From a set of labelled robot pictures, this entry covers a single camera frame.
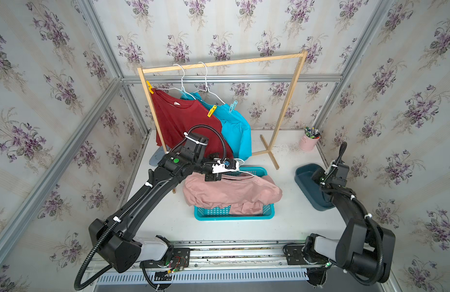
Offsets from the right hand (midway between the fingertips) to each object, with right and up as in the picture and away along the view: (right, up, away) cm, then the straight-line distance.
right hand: (320, 173), depth 88 cm
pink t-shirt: (-41, -9, -8) cm, 42 cm away
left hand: (-45, +5, -18) cm, 49 cm away
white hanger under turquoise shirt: (-58, +47, +16) cm, 76 cm away
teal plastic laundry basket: (-48, -19, -2) cm, 52 cm away
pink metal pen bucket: (+2, +15, +19) cm, 24 cm away
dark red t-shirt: (-69, +27, -6) cm, 74 cm away
